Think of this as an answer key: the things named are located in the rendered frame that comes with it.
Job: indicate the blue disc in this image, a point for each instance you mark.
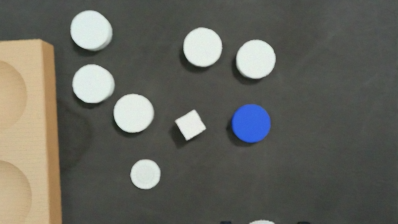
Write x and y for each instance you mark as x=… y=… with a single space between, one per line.
x=251 y=123

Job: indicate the beige tray with round pockets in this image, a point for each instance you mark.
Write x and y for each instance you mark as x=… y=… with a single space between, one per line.
x=30 y=186

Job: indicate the white square block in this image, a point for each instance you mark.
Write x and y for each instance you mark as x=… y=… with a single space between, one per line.
x=191 y=125

